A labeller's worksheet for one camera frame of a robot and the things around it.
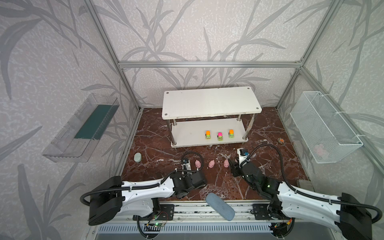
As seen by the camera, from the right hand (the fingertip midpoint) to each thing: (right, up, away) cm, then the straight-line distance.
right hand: (231, 154), depth 82 cm
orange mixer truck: (+2, +11, +14) cm, 18 cm away
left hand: (-19, -12, +1) cm, 23 cm away
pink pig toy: (-19, -8, +9) cm, 23 cm away
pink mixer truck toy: (-5, +9, +12) cm, 16 cm away
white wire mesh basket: (+37, +12, -19) cm, 43 cm away
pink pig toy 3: (-2, -7, +7) cm, 10 cm away
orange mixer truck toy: (-13, +10, +12) cm, 20 cm away
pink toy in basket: (+42, +4, -8) cm, 43 cm away
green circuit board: (-37, -31, -11) cm, 50 cm away
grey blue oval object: (-5, -25, -10) cm, 27 cm away
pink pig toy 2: (-11, -7, +7) cm, 15 cm away
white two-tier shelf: (-14, +21, -11) cm, 27 cm away
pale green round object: (-56, -4, +10) cm, 57 cm away
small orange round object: (+38, +5, +20) cm, 43 cm away
